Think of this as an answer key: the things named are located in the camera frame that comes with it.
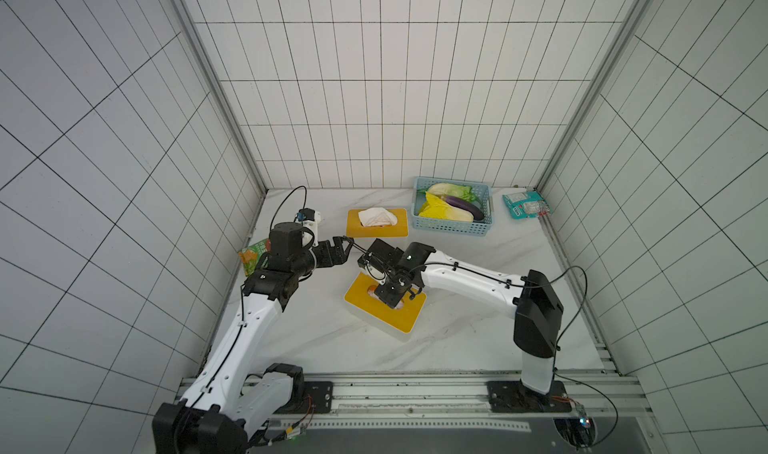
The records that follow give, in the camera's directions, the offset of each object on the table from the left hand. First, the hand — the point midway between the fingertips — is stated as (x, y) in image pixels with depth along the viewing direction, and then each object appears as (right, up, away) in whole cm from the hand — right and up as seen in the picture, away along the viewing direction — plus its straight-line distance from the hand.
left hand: (335, 248), depth 78 cm
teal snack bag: (+67, +13, +32) cm, 76 cm away
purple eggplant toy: (+43, +12, +29) cm, 53 cm away
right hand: (+11, -14, +3) cm, 18 cm away
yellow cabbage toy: (+31, +11, +22) cm, 40 cm away
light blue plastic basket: (+46, +4, +22) cm, 52 cm away
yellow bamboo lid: (+18, -19, -1) cm, 26 cm away
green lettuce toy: (+38, +18, +32) cm, 53 cm away
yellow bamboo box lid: (+3, +4, +18) cm, 19 cm away
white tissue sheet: (+11, +8, +17) cm, 22 cm away
